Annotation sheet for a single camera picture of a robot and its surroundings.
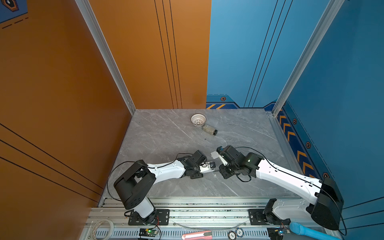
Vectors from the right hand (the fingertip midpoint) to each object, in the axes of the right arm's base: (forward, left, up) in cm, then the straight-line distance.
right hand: (219, 171), depth 78 cm
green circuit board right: (-26, -24, -12) cm, 38 cm away
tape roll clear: (-25, +53, -10) cm, 59 cm away
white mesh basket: (+44, +11, -6) cm, 46 cm away
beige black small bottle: (+34, +3, -6) cm, 34 cm away
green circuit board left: (-26, +35, -11) cm, 44 cm away
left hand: (+7, +11, -9) cm, 16 cm away
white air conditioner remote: (+1, +8, +2) cm, 8 cm away
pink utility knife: (-27, +8, -10) cm, 29 cm away
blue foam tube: (-24, -34, -8) cm, 42 cm away
